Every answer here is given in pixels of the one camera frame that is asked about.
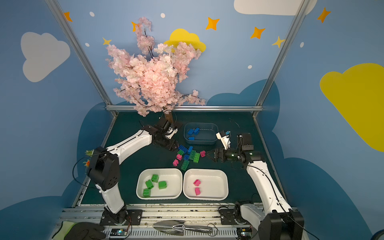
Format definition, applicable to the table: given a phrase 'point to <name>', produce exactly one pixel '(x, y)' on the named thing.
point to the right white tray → (207, 184)
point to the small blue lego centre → (186, 157)
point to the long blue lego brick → (181, 147)
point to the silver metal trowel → (177, 228)
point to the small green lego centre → (180, 152)
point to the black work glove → (85, 231)
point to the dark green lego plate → (192, 154)
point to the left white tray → (174, 176)
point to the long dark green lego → (184, 165)
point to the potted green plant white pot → (89, 153)
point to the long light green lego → (196, 157)
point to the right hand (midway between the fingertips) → (212, 151)
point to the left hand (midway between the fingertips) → (172, 144)
